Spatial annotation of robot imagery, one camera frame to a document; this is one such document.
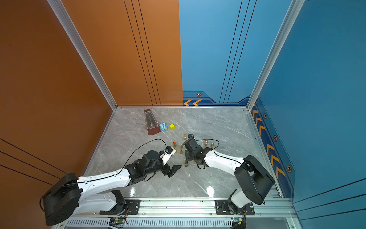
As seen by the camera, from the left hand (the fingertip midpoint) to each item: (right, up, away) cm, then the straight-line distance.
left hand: (176, 158), depth 80 cm
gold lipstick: (+4, +10, +17) cm, 21 cm away
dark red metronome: (-19, +20, +16) cm, 32 cm away
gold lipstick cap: (+23, +5, +15) cm, 28 cm away
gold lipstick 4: (+10, +3, -16) cm, 19 cm away
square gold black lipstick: (+6, -4, +4) cm, 8 cm away
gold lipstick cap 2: (+2, +4, +14) cm, 15 cm away
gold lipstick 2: (+19, +6, +14) cm, 24 cm away
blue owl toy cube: (-12, +17, +25) cm, 32 cm away
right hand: (+7, +2, +9) cm, 12 cm away
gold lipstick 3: (-2, +6, +13) cm, 15 cm away
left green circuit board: (-28, -29, -8) cm, 41 cm away
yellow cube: (-5, +17, +25) cm, 31 cm away
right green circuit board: (+32, -29, -8) cm, 44 cm away
